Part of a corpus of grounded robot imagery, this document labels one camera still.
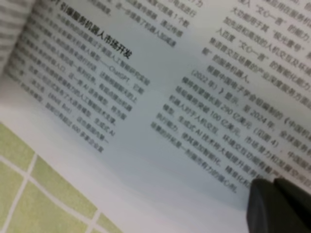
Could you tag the white robotics magazine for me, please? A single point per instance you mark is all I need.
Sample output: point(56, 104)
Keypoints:
point(162, 112)

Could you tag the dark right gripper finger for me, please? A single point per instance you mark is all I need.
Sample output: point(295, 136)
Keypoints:
point(278, 207)

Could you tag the green checked tablecloth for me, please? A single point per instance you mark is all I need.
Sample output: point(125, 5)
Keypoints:
point(34, 198)

